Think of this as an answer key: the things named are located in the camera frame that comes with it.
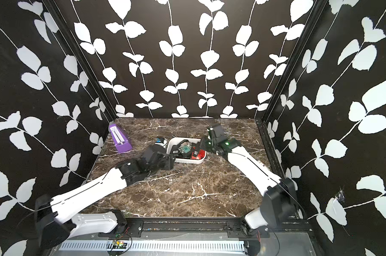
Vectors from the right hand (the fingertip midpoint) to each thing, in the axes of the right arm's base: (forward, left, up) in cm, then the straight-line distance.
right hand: (197, 140), depth 82 cm
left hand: (-10, +12, 0) cm, 15 cm away
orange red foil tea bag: (0, -1, -16) cm, 16 cm away
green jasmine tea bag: (+5, +8, -14) cm, 17 cm away
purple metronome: (+8, +48, -14) cm, 51 cm away
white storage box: (+12, +8, -15) cm, 21 cm away
